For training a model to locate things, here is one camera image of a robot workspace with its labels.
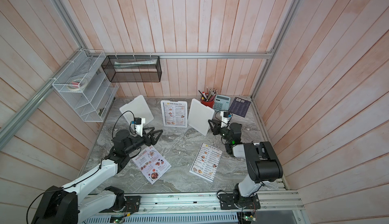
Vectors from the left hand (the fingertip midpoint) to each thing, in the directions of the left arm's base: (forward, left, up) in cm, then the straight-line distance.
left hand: (158, 131), depth 80 cm
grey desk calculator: (+35, -41, -15) cm, 56 cm away
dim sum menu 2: (-11, -27, -17) cm, 33 cm away
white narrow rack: (+17, -7, -6) cm, 19 cm away
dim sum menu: (+17, -7, -5) cm, 19 cm away
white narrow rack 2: (+12, -22, -2) cm, 25 cm away
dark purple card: (+33, -55, -17) cm, 66 cm away
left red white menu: (-11, +5, -17) cm, 21 cm away
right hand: (+11, -29, -4) cm, 31 cm away
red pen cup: (+32, -29, -7) cm, 44 cm away
